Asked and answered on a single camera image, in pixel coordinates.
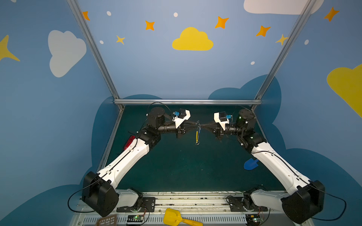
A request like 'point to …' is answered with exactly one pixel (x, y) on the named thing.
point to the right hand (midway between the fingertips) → (203, 123)
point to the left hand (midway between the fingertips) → (196, 124)
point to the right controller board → (252, 220)
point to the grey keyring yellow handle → (199, 128)
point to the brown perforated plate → (111, 220)
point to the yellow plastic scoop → (172, 217)
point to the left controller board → (135, 218)
